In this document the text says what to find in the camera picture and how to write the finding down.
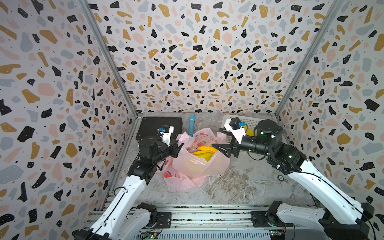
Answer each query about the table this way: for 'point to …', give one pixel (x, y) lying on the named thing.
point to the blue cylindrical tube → (192, 121)
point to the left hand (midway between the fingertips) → (185, 141)
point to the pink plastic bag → (188, 172)
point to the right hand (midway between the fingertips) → (217, 137)
